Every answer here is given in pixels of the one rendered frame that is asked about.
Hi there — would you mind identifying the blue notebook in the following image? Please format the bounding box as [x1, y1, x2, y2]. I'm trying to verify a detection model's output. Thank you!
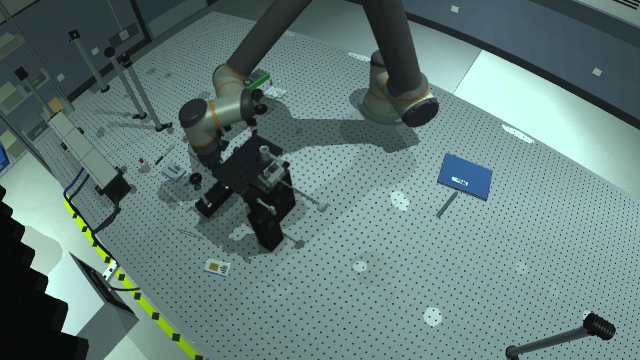
[436, 153, 494, 202]

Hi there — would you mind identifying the grey pen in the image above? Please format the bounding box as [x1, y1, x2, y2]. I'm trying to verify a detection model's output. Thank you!
[435, 190, 459, 219]

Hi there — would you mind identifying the purple cable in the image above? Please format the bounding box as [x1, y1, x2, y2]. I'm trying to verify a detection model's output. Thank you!
[62, 166, 87, 202]

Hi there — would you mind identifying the black cable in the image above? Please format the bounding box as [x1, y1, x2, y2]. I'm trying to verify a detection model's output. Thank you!
[91, 192, 123, 236]

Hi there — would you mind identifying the black pen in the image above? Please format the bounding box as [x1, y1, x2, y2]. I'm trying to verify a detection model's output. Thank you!
[153, 144, 177, 167]

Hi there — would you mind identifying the white cabinet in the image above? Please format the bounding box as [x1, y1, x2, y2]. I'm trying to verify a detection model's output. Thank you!
[46, 251, 140, 360]

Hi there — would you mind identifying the long grey laser box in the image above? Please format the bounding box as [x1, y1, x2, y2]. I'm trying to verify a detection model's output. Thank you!
[46, 110, 133, 202]

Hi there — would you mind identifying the blue white flat box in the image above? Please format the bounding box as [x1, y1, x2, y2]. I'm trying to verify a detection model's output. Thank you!
[161, 162, 188, 182]

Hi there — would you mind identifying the white printed card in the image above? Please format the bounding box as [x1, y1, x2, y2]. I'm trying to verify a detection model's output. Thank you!
[203, 258, 232, 278]

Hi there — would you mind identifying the green flat device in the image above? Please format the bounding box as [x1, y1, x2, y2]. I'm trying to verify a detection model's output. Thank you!
[244, 71, 272, 93]

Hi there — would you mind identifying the grey shelf unit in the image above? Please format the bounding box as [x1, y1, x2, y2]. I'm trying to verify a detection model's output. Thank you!
[0, 0, 77, 174]

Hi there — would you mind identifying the grey post black foot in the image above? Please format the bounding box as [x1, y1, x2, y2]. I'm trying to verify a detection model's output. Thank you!
[13, 65, 56, 121]
[119, 53, 173, 133]
[68, 29, 112, 95]
[102, 45, 149, 122]

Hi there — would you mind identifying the black foam panel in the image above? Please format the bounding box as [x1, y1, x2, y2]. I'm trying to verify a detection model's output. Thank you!
[0, 183, 90, 360]

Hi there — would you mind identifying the grey jack screw rod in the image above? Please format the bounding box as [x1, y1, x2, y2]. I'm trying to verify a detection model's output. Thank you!
[277, 177, 330, 212]
[255, 198, 306, 250]

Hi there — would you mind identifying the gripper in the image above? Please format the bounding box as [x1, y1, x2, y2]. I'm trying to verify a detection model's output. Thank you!
[196, 140, 231, 173]

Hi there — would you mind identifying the black filter on post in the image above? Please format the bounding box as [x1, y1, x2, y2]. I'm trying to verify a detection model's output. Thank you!
[188, 171, 207, 205]

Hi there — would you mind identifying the grey tool black handle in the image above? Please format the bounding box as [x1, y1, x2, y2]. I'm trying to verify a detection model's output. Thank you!
[504, 311, 618, 360]

